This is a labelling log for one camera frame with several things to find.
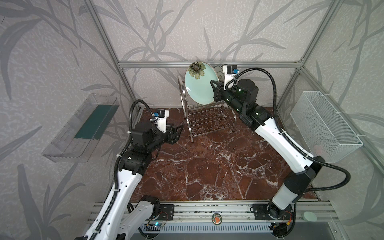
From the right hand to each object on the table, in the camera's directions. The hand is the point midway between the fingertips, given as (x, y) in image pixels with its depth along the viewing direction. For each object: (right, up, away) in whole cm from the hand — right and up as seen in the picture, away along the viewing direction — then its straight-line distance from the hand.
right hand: (214, 76), depth 64 cm
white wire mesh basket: (+49, -26, -3) cm, 55 cm away
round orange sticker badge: (+2, -68, +8) cm, 68 cm away
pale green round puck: (+46, -66, +7) cm, 81 cm away
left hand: (-15, -20, +2) cm, 25 cm away
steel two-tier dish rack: (-4, -19, +44) cm, 48 cm away
